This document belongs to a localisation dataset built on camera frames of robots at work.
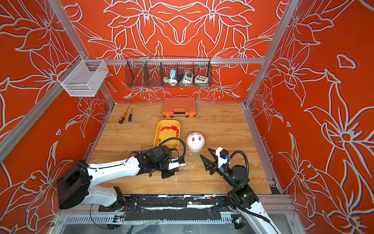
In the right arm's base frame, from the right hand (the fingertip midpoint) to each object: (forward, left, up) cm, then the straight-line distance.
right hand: (202, 153), depth 70 cm
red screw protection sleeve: (+14, 0, -8) cm, 16 cm away
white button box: (+48, 0, +10) cm, 49 cm away
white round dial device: (+46, +8, +13) cm, 48 cm away
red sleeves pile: (+29, +20, -18) cm, 40 cm away
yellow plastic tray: (+28, +25, -19) cm, 42 cm away
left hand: (-2, +13, -14) cm, 19 cm away
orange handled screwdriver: (+35, +57, -16) cm, 69 cm away
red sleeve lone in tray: (+19, +27, -19) cm, 38 cm away
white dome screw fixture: (+12, +3, -9) cm, 16 cm away
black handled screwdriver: (+35, +52, -17) cm, 66 cm away
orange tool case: (+48, +10, -17) cm, 52 cm away
